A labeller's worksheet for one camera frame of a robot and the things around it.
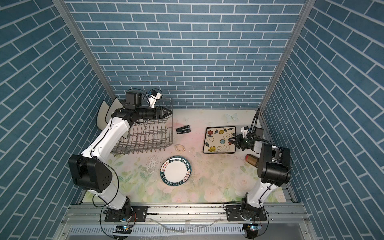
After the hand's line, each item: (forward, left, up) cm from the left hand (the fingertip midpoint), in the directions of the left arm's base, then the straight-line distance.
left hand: (173, 113), depth 78 cm
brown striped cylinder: (-13, -47, -28) cm, 57 cm away
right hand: (-1, -35, -23) cm, 42 cm away
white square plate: (+7, +46, -11) cm, 48 cm away
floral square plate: (+1, -26, -26) cm, 37 cm away
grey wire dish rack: (+7, +20, -30) cm, 37 cm away
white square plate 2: (+17, +41, -12) cm, 46 cm away
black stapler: (+10, -4, -27) cm, 29 cm away
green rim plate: (-21, -1, -27) cm, 34 cm away
